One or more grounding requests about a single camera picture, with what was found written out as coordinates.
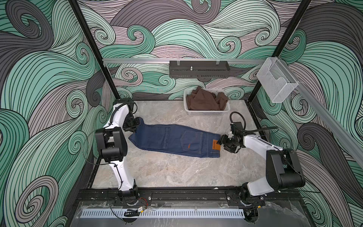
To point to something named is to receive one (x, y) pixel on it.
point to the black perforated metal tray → (200, 70)
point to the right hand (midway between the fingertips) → (219, 144)
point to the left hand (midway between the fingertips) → (135, 129)
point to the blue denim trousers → (177, 139)
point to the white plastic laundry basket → (192, 112)
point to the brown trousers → (201, 99)
